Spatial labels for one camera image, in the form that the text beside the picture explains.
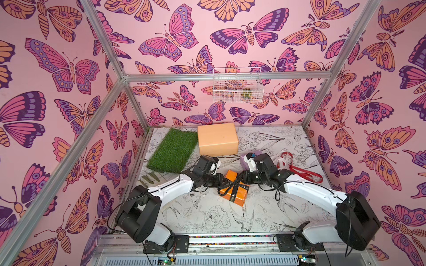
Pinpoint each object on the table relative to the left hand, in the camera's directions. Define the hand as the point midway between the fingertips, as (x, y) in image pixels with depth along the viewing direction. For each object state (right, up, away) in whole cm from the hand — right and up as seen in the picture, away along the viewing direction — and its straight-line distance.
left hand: (226, 181), depth 85 cm
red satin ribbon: (+38, +9, +15) cm, 42 cm away
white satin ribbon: (+34, +7, +13) cm, 37 cm away
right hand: (+6, +3, -1) cm, 7 cm away
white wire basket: (+7, +53, +10) cm, 54 cm away
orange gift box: (+3, +3, +3) cm, 5 cm away
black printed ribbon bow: (+3, -2, -2) cm, 4 cm away
